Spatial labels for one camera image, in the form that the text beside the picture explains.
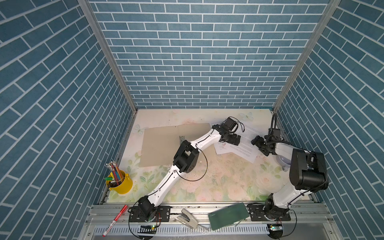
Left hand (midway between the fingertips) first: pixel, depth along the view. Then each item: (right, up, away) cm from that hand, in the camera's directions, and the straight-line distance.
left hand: (234, 140), depth 100 cm
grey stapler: (-30, -34, -29) cm, 54 cm away
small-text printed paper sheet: (-7, -4, -1) cm, 8 cm away
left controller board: (-49, -40, -28) cm, 70 cm away
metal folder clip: (-36, +1, +2) cm, 36 cm away
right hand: (+13, -1, -2) cm, 13 cm away
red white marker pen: (-65, -35, -29) cm, 79 cm away
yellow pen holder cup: (-63, -18, -26) cm, 71 cm away
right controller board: (+14, -42, -26) cm, 51 cm away
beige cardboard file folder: (-53, -4, +4) cm, 53 cm away
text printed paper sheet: (+7, -6, -1) cm, 10 cm away
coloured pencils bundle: (-66, -13, -25) cm, 72 cm away
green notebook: (-10, -34, -27) cm, 45 cm away
